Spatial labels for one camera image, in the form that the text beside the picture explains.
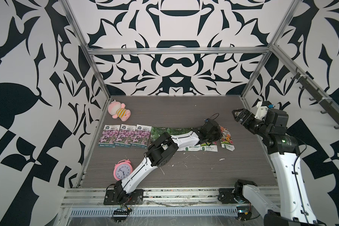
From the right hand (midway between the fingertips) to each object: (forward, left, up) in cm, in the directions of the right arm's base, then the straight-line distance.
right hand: (238, 113), depth 70 cm
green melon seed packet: (+8, +44, -31) cm, 54 cm away
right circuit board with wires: (-38, -3, -32) cm, 50 cm away
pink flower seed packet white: (+4, +53, -30) cm, 61 cm away
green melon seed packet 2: (+8, +28, -31) cm, 43 cm away
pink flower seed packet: (+4, +64, -30) cm, 71 cm away
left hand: (+3, -1, -24) cm, 24 cm away
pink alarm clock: (-18, +61, -29) cm, 69 cm away
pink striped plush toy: (+22, +72, -24) cm, 79 cm away
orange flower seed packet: (-4, +7, -31) cm, 32 cm away
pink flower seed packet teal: (+5, +75, -30) cm, 81 cm away
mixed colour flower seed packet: (0, -3, -30) cm, 30 cm away
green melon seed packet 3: (-4, +17, -31) cm, 35 cm away
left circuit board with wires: (-38, +59, -34) cm, 78 cm away
